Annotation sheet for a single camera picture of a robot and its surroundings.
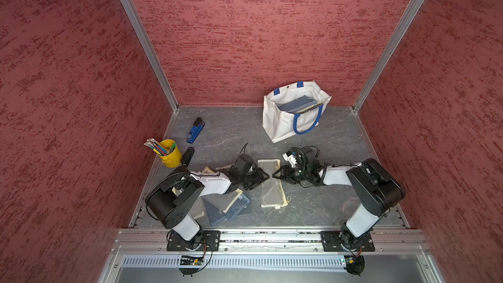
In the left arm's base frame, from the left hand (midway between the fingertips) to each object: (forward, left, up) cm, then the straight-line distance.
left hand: (266, 182), depth 88 cm
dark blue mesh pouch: (-9, +11, +1) cm, 14 cm away
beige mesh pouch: (+38, -28, +16) cm, 50 cm away
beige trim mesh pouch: (-10, +22, +2) cm, 24 cm away
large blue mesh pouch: (+41, -15, +10) cm, 45 cm away
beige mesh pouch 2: (-5, -3, -1) cm, 6 cm away
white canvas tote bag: (+32, -15, +16) cm, 39 cm away
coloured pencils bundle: (+11, +49, +13) cm, 52 cm away
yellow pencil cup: (+9, +44, +5) cm, 45 cm away
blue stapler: (+32, +39, -1) cm, 51 cm away
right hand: (+1, -4, 0) cm, 5 cm away
